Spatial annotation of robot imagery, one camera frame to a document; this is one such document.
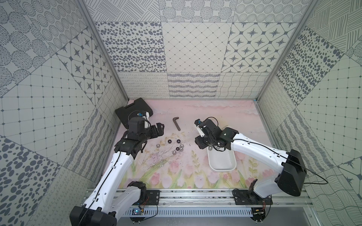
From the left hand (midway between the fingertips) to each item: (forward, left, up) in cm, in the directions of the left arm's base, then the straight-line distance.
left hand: (156, 124), depth 77 cm
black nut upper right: (+2, -11, -23) cm, 26 cm away
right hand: (-4, -25, -10) cm, 27 cm away
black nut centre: (-2, -11, -24) cm, 26 cm away
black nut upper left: (+2, -5, -23) cm, 24 cm away
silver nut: (-2, +2, -23) cm, 23 cm away
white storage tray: (-10, -38, -25) cm, 46 cm away
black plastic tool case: (+30, +21, -18) cm, 41 cm away
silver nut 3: (-3, -14, -24) cm, 28 cm away
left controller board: (-38, +8, -25) cm, 46 cm away
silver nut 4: (-6, -9, -23) cm, 26 cm away
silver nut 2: (-1, -14, -23) cm, 27 cm away
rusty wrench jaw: (+17, -8, -22) cm, 29 cm away
